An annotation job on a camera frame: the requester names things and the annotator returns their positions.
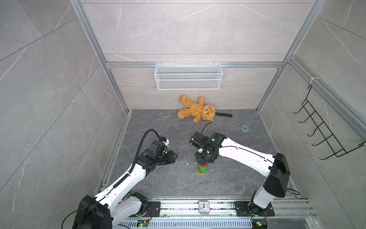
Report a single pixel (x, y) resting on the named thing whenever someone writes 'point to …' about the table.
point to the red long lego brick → (205, 165)
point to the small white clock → (204, 207)
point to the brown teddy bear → (198, 110)
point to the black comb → (224, 114)
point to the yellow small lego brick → (200, 173)
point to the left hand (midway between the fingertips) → (177, 154)
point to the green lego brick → (203, 169)
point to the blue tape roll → (244, 128)
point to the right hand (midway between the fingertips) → (202, 161)
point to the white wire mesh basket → (188, 77)
